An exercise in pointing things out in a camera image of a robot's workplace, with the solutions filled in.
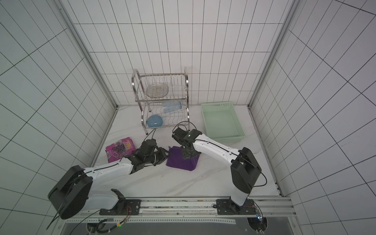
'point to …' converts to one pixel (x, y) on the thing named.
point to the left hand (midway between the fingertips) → (169, 157)
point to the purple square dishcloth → (176, 159)
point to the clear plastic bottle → (172, 106)
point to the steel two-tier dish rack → (162, 99)
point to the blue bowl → (154, 121)
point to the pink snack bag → (121, 148)
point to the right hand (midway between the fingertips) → (185, 155)
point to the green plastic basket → (221, 122)
